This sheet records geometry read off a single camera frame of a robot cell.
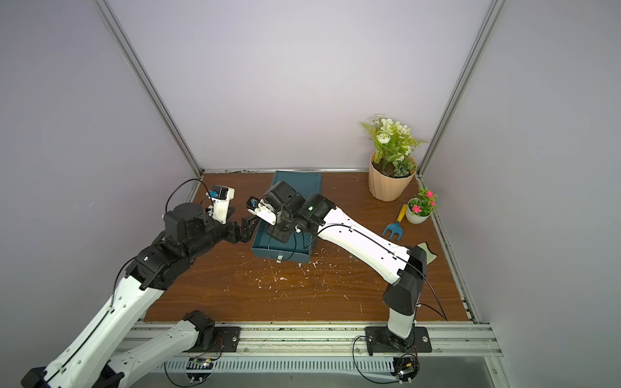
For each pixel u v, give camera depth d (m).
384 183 0.97
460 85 0.87
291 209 0.52
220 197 0.55
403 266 0.43
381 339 0.72
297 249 0.72
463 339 0.74
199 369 0.72
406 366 0.70
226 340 0.73
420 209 0.91
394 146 0.90
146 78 0.86
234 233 0.58
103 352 0.38
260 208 0.61
